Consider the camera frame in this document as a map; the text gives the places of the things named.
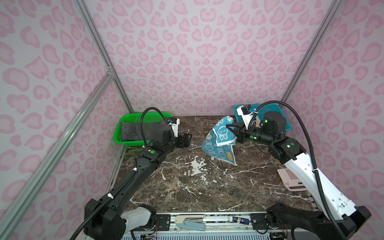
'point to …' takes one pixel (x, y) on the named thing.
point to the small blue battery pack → (243, 221)
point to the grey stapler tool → (191, 221)
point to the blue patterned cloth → (218, 143)
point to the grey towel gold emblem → (130, 131)
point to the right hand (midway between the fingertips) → (229, 124)
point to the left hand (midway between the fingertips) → (186, 132)
